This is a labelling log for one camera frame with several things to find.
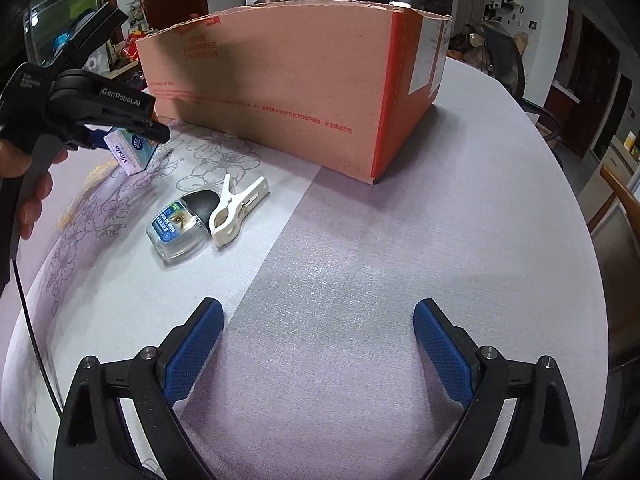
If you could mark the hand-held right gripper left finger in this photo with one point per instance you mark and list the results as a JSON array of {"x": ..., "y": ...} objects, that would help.
[{"x": 195, "y": 350}]

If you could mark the person's left hand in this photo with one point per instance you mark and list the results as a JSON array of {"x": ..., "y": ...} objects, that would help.
[{"x": 12, "y": 160}]

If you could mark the black office chair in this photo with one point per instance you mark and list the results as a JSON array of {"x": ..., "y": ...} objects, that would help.
[{"x": 547, "y": 120}]

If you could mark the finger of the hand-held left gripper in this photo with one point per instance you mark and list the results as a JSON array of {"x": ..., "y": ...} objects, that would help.
[
  {"x": 92, "y": 139},
  {"x": 115, "y": 105}
]

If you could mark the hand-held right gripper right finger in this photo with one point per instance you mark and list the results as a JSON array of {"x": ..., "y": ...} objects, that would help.
[{"x": 442, "y": 350}]

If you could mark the small clear bottle black cap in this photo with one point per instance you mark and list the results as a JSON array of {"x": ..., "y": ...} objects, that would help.
[{"x": 175, "y": 230}]

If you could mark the wooden chair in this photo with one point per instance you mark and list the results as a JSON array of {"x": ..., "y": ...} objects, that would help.
[{"x": 617, "y": 190}]

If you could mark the round grey desktop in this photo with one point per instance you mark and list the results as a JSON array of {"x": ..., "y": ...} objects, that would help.
[{"x": 375, "y": 240}]

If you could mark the white clothes peg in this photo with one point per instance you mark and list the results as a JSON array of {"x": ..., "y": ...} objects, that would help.
[{"x": 232, "y": 215}]

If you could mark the dark wooden door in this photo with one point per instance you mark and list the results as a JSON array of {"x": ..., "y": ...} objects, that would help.
[{"x": 590, "y": 85}]

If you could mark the cardboard box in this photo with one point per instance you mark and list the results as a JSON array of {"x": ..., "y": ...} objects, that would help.
[{"x": 300, "y": 85}]

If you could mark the strawberry print tissue pack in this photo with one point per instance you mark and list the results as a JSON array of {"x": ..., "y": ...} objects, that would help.
[{"x": 132, "y": 155}]

